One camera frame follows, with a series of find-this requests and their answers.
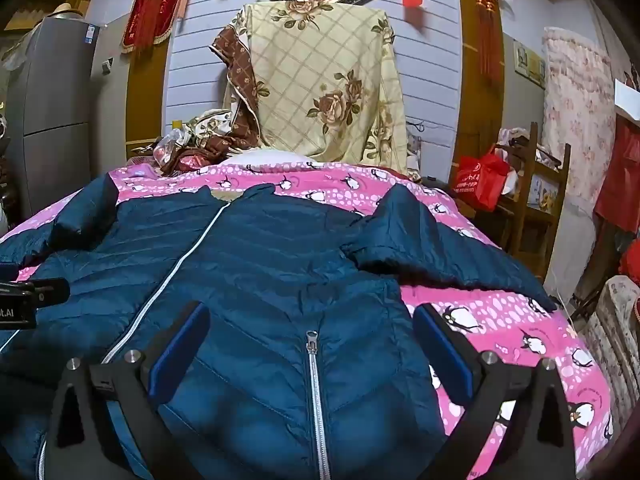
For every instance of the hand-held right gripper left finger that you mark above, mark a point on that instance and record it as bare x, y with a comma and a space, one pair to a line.
181, 347

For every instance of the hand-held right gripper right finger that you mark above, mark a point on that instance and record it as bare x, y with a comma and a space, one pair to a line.
445, 352

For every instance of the navy quilted jacket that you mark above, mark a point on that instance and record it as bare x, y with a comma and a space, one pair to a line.
280, 270

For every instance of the pink penguin blanket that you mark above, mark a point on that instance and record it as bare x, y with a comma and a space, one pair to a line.
500, 320

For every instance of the wooden chair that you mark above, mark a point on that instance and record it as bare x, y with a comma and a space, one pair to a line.
530, 210

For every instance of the floral covered seat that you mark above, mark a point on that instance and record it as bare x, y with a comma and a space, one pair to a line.
615, 325

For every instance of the red shopping bag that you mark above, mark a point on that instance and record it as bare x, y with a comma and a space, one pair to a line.
480, 177

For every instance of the clear plastic bag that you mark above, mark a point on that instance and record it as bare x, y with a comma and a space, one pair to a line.
170, 144

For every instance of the grey refrigerator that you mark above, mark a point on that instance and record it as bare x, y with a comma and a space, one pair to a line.
50, 90

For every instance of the white pillow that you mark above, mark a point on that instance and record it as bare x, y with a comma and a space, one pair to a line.
270, 157

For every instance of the red hanging cloth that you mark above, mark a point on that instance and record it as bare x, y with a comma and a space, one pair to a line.
620, 175

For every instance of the pink floral curtain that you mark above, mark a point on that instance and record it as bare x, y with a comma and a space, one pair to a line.
580, 110

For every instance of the brown floral cloth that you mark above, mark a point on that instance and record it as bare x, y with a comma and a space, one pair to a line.
240, 75

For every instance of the beige hat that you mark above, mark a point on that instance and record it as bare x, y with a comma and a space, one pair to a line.
62, 10

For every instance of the cream floral sheet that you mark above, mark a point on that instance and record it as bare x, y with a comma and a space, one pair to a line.
310, 70

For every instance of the white paper sheet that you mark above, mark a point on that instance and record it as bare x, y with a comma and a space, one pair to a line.
627, 99

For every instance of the red tasselled banner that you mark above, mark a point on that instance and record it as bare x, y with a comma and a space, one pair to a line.
152, 0

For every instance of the red knot ornament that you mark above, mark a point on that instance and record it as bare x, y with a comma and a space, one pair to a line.
487, 20

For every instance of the wall poster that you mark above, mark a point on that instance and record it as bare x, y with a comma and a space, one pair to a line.
529, 62

